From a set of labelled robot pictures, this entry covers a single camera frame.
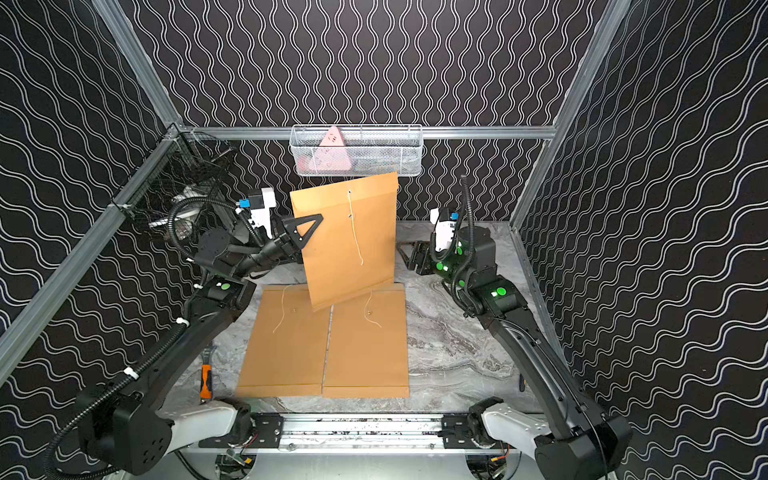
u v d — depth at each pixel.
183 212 0.76
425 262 0.60
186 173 0.99
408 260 0.64
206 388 0.80
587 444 0.37
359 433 0.76
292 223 0.59
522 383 0.81
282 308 0.97
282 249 0.56
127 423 0.38
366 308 0.97
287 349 0.88
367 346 0.91
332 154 0.90
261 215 0.55
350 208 0.63
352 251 0.72
